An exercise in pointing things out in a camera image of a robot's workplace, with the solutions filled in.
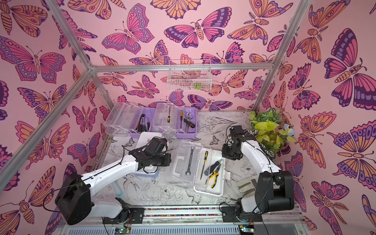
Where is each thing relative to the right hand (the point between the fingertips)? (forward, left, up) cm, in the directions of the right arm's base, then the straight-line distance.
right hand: (225, 154), depth 86 cm
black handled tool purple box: (+26, +21, -4) cm, 34 cm away
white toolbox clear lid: (-9, +14, -1) cm, 17 cm away
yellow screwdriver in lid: (+28, +37, +2) cm, 46 cm away
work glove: (-16, -11, -8) cm, 21 cm away
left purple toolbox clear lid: (+27, +69, +3) cm, 74 cm away
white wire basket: (+50, +21, +17) cm, 57 cm away
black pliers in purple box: (+26, +59, -7) cm, 65 cm away
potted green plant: (+5, -22, +16) cm, 28 cm away
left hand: (-4, +30, +1) cm, 31 cm away
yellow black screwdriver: (-4, +12, 0) cm, 13 cm away
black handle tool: (-5, +7, -6) cm, 11 cm away
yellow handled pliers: (-8, +6, -8) cm, 13 cm away
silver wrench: (-12, +21, +4) cm, 25 cm away
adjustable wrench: (+37, +24, -7) cm, 45 cm away
